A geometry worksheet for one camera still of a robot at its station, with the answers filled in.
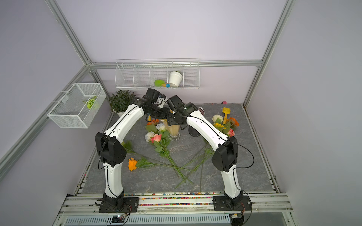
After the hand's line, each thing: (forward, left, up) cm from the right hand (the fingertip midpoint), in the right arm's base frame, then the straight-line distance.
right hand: (173, 119), depth 84 cm
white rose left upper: (+5, +10, -15) cm, 19 cm away
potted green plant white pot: (+17, +38, -1) cm, 42 cm away
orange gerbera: (+10, -42, -15) cm, 46 cm away
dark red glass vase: (+4, -12, -20) cm, 24 cm away
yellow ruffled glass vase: (-3, +1, -8) cm, 8 cm away
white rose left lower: (-1, +19, -16) cm, 25 cm away
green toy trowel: (+30, +11, +5) cm, 32 cm away
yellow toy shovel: (+25, -41, -20) cm, 52 cm away
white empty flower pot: (+27, -1, +11) cm, 29 cm away
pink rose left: (-3, +13, -16) cm, 20 cm away
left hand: (+3, +3, 0) cm, 4 cm away
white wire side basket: (+6, +56, +6) cm, 56 cm away
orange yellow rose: (-19, +19, -20) cm, 34 cm away
